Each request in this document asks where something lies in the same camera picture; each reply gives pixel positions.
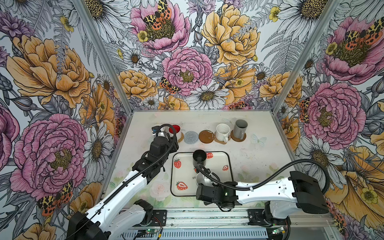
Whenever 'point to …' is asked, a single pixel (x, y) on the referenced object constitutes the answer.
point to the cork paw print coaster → (221, 142)
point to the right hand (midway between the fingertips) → (208, 197)
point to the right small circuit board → (277, 230)
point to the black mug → (199, 156)
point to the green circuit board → (151, 231)
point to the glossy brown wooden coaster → (206, 136)
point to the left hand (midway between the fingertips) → (171, 142)
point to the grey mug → (240, 127)
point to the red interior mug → (178, 130)
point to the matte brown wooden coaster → (236, 139)
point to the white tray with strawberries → (183, 181)
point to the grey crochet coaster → (191, 137)
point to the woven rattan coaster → (181, 138)
